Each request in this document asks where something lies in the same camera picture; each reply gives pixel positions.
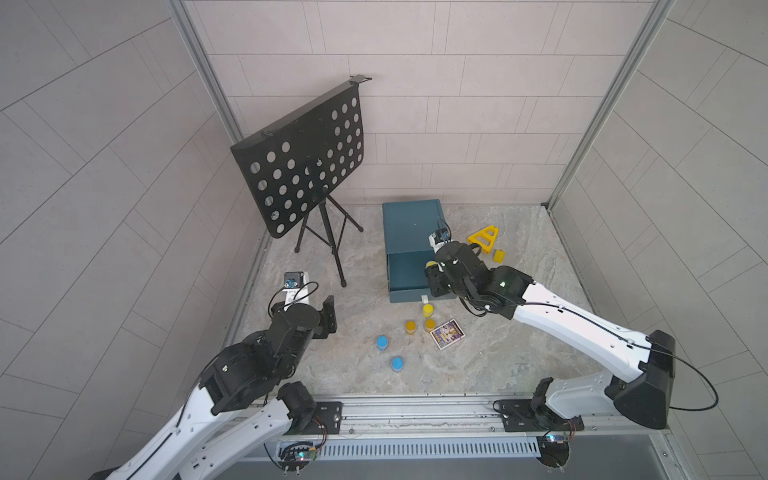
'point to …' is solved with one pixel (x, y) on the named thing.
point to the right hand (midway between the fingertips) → (427, 272)
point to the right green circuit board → (555, 450)
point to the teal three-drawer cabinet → (409, 225)
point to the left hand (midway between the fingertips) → (327, 298)
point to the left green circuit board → (297, 456)
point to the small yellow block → (499, 256)
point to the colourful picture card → (447, 334)
